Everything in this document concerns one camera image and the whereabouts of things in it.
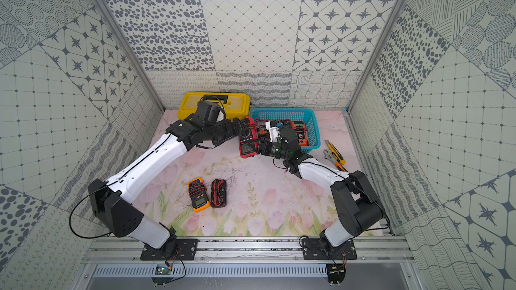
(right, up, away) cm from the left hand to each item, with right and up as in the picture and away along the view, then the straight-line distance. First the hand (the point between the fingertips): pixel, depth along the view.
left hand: (239, 127), depth 77 cm
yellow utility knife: (+46, -13, +24) cm, 53 cm away
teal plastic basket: (+35, +5, +28) cm, 45 cm away
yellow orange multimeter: (-19, -27, +7) cm, 34 cm away
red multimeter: (+3, -6, +3) cm, 7 cm away
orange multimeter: (+29, 0, +30) cm, 42 cm away
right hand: (+4, -8, +6) cm, 10 cm away
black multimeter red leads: (-10, -28, +7) cm, 31 cm away
